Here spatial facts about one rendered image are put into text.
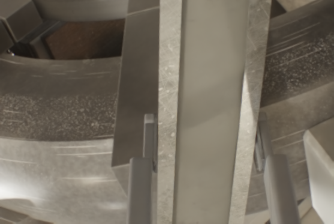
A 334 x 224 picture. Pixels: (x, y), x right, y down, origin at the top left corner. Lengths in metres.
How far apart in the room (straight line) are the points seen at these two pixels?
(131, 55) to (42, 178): 0.11
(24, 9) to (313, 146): 0.29
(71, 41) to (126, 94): 0.26
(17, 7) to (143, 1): 0.13
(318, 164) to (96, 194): 0.15
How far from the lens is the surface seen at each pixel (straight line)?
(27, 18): 0.51
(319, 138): 0.33
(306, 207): 1.36
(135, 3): 0.43
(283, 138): 0.35
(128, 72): 0.36
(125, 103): 0.34
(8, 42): 0.51
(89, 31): 0.61
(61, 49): 0.59
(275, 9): 1.61
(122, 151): 0.31
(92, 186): 0.38
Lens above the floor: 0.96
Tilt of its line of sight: 21 degrees down
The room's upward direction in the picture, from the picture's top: 129 degrees counter-clockwise
